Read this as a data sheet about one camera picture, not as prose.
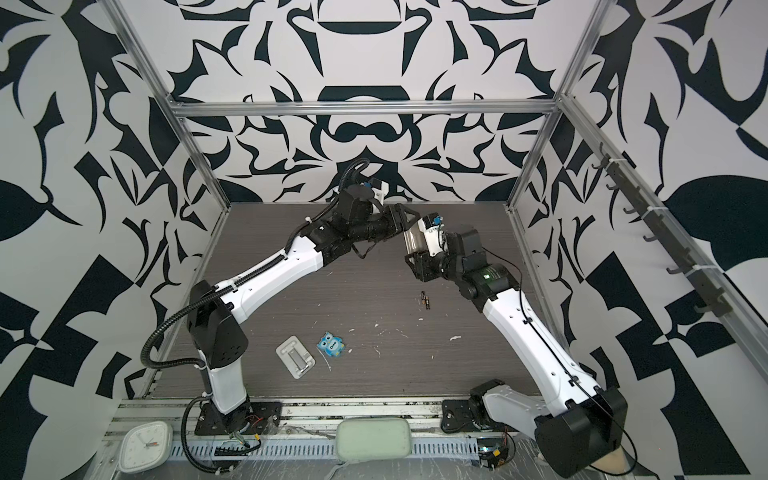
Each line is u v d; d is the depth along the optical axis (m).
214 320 0.45
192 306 0.49
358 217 0.61
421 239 0.74
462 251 0.55
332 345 0.85
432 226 0.65
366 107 0.90
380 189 0.71
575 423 0.37
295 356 0.83
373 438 0.70
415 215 0.73
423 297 0.96
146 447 0.68
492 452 0.71
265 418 0.73
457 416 0.74
